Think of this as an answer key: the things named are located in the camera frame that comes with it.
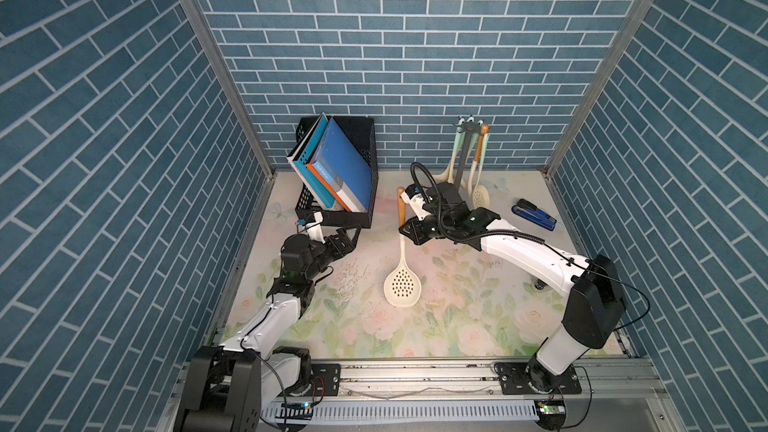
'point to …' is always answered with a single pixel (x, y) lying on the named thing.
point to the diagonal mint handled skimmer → (480, 196)
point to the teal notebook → (298, 158)
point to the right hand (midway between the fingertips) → (404, 229)
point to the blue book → (341, 162)
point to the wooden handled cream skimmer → (402, 287)
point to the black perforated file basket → (361, 134)
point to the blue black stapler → (529, 211)
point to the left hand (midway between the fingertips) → (359, 232)
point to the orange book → (343, 193)
